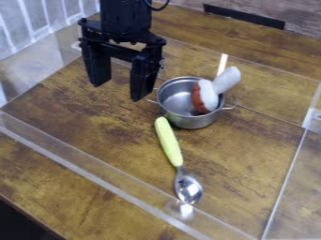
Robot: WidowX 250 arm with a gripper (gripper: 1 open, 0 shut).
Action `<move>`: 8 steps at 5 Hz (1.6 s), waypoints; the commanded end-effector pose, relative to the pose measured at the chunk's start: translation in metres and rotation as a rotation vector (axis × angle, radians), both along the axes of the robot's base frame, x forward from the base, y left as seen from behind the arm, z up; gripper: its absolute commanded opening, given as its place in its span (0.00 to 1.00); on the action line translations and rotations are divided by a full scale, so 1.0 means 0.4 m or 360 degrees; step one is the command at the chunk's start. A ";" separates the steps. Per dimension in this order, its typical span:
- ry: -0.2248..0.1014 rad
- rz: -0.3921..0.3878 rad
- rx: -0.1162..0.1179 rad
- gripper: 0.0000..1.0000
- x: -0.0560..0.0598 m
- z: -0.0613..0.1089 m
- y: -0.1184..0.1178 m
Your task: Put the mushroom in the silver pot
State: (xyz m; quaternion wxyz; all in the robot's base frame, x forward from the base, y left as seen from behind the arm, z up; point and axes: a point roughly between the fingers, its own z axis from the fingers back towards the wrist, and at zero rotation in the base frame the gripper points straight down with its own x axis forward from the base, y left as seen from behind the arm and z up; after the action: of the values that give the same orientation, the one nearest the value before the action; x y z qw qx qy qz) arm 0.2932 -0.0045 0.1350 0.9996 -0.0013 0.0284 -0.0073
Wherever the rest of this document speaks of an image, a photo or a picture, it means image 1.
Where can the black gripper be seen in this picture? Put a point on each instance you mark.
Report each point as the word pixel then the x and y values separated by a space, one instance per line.
pixel 122 35

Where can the silver metal pot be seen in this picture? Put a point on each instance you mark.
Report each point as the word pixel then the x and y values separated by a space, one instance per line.
pixel 174 101

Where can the white and brown plush mushroom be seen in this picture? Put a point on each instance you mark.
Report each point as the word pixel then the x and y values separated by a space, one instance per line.
pixel 206 90

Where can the yellow handled metal spoon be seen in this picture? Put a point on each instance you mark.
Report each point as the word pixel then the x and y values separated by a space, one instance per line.
pixel 188 186

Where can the black strip on table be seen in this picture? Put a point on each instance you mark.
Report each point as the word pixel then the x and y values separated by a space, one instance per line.
pixel 226 10

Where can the clear acrylic barrier wall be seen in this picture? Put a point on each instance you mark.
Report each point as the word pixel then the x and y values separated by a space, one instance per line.
pixel 185 217

